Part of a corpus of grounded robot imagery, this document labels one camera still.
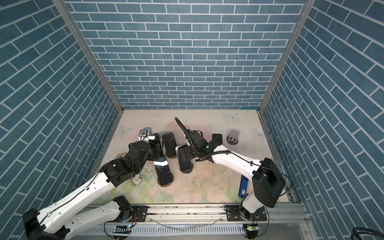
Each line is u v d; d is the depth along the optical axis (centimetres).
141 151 54
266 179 43
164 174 80
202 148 62
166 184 81
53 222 39
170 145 92
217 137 102
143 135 63
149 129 107
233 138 98
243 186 80
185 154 73
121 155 94
